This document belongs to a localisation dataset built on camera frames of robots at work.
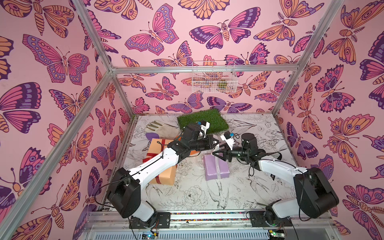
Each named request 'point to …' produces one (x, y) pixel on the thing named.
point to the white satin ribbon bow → (218, 171)
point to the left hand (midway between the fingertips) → (221, 141)
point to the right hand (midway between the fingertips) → (215, 150)
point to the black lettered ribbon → (271, 152)
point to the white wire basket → (214, 76)
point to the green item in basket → (222, 84)
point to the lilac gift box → (211, 168)
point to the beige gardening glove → (164, 130)
